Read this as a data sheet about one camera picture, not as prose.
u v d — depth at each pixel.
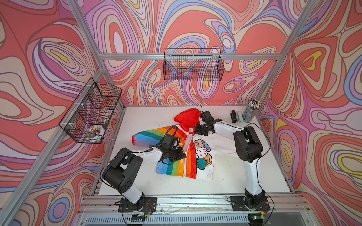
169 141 0.74
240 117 1.08
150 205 0.72
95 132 0.71
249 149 0.56
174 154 0.77
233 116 1.09
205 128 0.78
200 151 0.91
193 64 0.96
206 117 0.84
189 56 0.87
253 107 0.96
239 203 0.73
